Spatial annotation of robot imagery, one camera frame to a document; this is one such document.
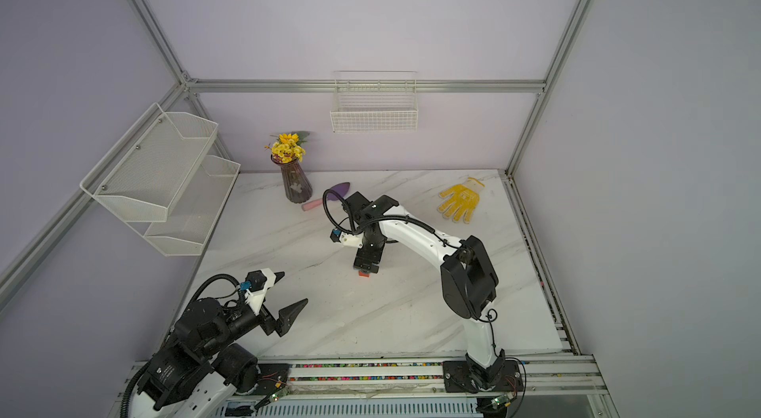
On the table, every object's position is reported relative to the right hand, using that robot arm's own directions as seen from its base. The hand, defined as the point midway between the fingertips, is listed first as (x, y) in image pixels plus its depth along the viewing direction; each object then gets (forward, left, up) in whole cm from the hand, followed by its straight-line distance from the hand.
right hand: (375, 255), depth 87 cm
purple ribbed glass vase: (+29, +29, +1) cm, 41 cm away
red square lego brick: (-2, +5, -9) cm, 10 cm away
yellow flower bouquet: (+30, +28, +17) cm, 44 cm away
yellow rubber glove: (+28, -33, -9) cm, 44 cm away
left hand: (-15, +19, +10) cm, 26 cm away
